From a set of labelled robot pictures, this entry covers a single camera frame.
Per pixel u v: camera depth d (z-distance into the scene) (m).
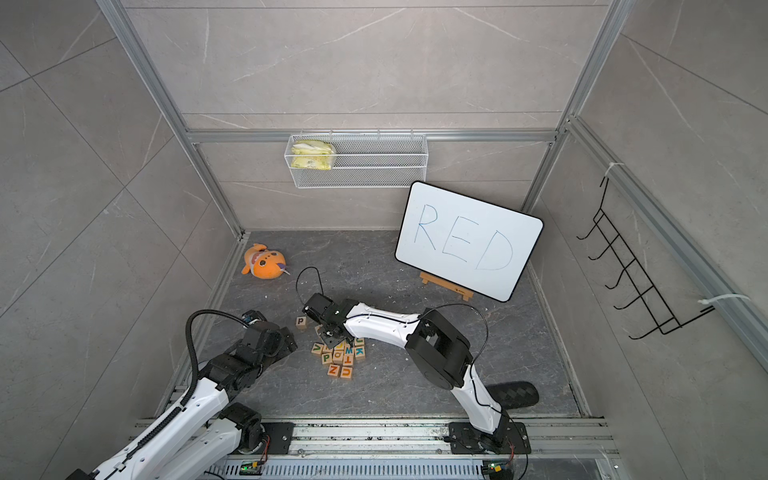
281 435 0.73
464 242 0.93
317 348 0.86
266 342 0.63
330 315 0.68
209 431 0.59
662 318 0.60
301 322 0.92
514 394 0.77
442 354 0.50
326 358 0.84
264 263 0.99
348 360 0.84
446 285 0.98
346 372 0.82
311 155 0.88
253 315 0.73
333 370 0.82
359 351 0.86
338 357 0.85
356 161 1.00
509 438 0.66
